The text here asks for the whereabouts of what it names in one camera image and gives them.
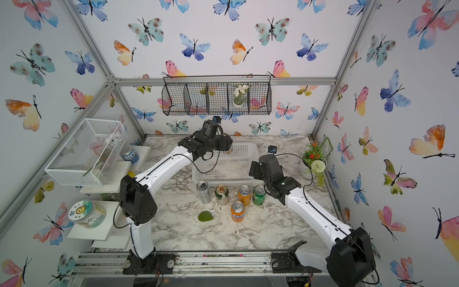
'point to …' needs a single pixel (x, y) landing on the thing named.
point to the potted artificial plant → (314, 158)
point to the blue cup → (128, 153)
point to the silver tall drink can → (205, 195)
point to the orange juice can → (244, 195)
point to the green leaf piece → (205, 216)
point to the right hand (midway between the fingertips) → (262, 163)
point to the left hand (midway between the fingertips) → (228, 138)
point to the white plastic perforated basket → (229, 168)
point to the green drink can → (259, 195)
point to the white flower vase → (239, 100)
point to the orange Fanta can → (238, 211)
